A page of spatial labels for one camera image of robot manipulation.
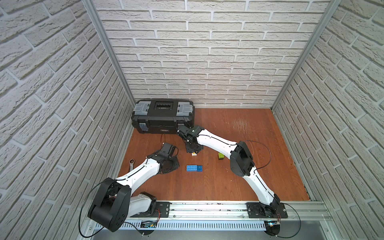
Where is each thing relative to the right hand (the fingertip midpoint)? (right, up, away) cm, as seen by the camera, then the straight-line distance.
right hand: (195, 148), depth 92 cm
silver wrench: (-39, -8, -3) cm, 40 cm away
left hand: (-10, -8, -5) cm, 13 cm away
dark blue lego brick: (+3, -11, -5) cm, 12 cm away
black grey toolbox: (-21, +21, -1) cm, 30 cm away
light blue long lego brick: (-2, -11, -5) cm, 12 cm away
